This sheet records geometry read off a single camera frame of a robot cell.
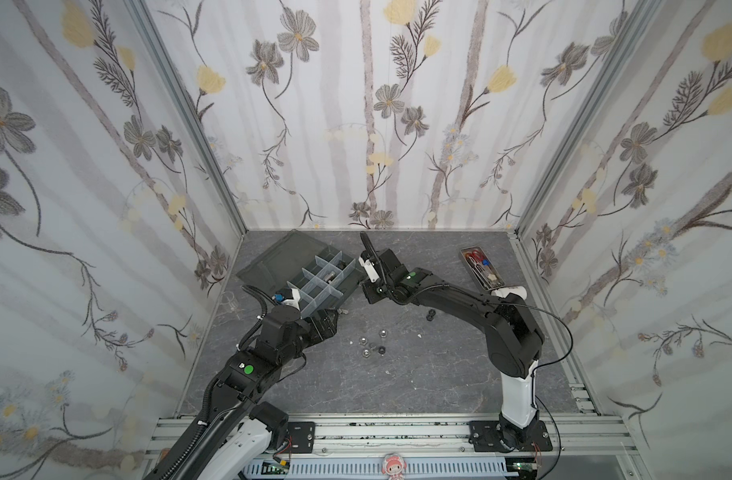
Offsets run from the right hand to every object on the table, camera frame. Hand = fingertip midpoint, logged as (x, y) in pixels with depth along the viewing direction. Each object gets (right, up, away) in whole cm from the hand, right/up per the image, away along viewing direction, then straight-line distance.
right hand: (359, 278), depth 88 cm
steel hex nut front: (+2, -23, +1) cm, 23 cm away
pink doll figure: (+9, -42, -20) cm, 47 cm away
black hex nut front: (+7, -22, +1) cm, 23 cm away
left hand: (-8, -7, -14) cm, 18 cm away
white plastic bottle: (+48, -5, +10) cm, 50 cm away
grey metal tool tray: (+45, +2, +22) cm, 50 cm away
